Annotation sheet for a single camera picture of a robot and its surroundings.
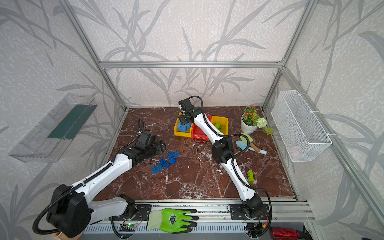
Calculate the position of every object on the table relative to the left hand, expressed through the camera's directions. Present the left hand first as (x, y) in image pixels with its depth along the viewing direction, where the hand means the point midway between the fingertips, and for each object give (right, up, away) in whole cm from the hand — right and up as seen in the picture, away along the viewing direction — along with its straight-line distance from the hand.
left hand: (162, 142), depth 85 cm
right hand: (+11, +18, +17) cm, 27 cm away
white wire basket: (+65, +7, -23) cm, 69 cm away
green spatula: (+56, -1, +16) cm, 58 cm away
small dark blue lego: (+3, -9, +8) cm, 12 cm away
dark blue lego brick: (0, -13, +4) cm, 14 cm away
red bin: (+20, +4, +15) cm, 25 cm away
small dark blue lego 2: (+6, -9, +8) cm, 13 cm away
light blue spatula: (+49, -4, +12) cm, 51 cm away
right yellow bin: (+38, +12, +21) cm, 46 cm away
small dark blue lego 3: (+5, -12, +4) cm, 13 cm away
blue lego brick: (-5, -16, +3) cm, 17 cm away
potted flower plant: (+55, +13, +13) cm, 58 cm away
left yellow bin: (+6, +4, +16) cm, 18 cm away
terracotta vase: (-34, -33, -27) cm, 54 cm away
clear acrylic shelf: (-44, +3, -22) cm, 50 cm away
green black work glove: (+8, -35, -15) cm, 39 cm away
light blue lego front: (+11, +8, +17) cm, 21 cm away
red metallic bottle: (+59, -40, -17) cm, 73 cm away
